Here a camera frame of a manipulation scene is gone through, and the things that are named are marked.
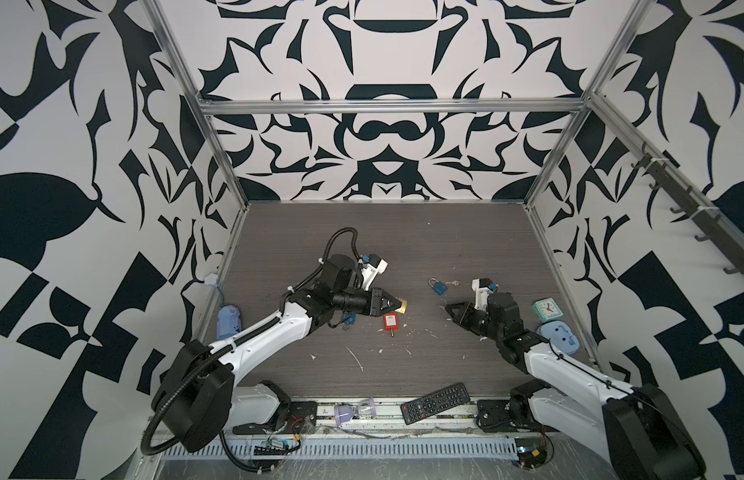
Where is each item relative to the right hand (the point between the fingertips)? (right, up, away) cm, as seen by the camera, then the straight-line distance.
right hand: (446, 305), depth 85 cm
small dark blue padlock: (-26, +1, -15) cm, 30 cm away
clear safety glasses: (-22, -23, -10) cm, 34 cm away
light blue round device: (+32, -8, 0) cm, 33 cm away
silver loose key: (+6, +4, +14) cm, 16 cm away
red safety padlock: (-15, -6, +4) cm, 17 cm away
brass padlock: (-13, +2, -10) cm, 17 cm away
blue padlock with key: (0, +3, +12) cm, 12 cm away
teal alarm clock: (+32, -3, +6) cm, 33 cm away
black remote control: (-5, -22, -9) cm, 24 cm away
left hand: (-13, +4, -11) cm, 18 cm away
